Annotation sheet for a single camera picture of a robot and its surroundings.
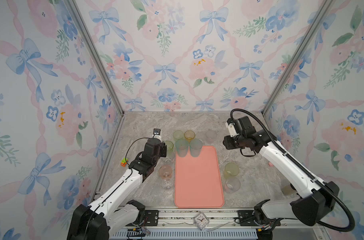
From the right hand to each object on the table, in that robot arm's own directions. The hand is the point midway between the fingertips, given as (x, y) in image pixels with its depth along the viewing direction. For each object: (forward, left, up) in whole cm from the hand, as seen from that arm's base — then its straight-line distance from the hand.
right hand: (225, 140), depth 79 cm
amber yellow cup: (+17, +19, -17) cm, 31 cm away
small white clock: (-34, +13, -18) cm, 41 cm away
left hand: (+1, +34, -1) cm, 34 cm away
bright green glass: (+5, +31, -12) cm, 34 cm away
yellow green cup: (-8, -6, -18) cm, 21 cm away
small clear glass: (-17, +31, -19) cm, 40 cm away
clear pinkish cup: (-17, -5, -18) cm, 25 cm away
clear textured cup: (+18, +4, -19) cm, 26 cm away
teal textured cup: (+6, +24, -15) cm, 29 cm away
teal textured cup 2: (+6, +15, -15) cm, 22 cm away
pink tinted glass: (-10, +33, -19) cm, 39 cm away
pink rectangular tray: (-15, +14, -19) cm, 28 cm away
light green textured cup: (+17, +27, -17) cm, 36 cm away
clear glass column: (0, +32, -20) cm, 37 cm away
